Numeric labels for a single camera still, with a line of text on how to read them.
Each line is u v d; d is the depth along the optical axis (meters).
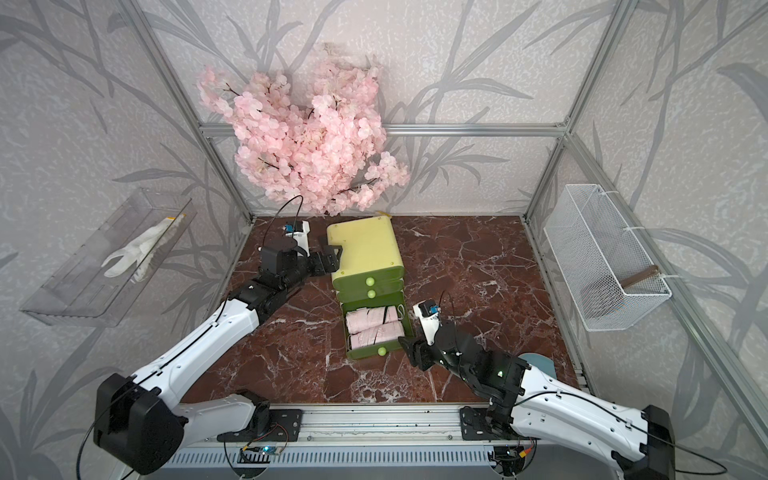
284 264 0.59
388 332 0.85
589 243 0.66
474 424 0.73
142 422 0.39
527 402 0.47
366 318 0.88
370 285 0.80
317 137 0.69
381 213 1.23
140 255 0.67
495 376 0.52
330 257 0.71
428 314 0.62
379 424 0.75
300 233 0.70
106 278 0.64
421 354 0.62
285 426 0.73
